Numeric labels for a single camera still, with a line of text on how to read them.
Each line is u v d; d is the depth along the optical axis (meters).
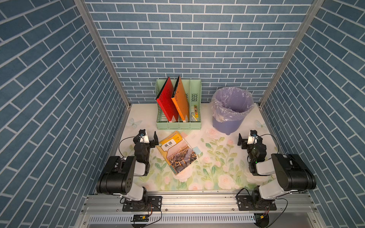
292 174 0.45
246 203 0.73
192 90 1.06
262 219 0.71
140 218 0.72
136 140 0.81
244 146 0.84
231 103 1.01
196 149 0.96
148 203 0.72
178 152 0.92
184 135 1.01
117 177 0.44
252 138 0.78
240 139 0.84
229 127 1.02
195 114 1.13
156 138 0.83
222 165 0.87
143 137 0.75
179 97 1.02
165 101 0.87
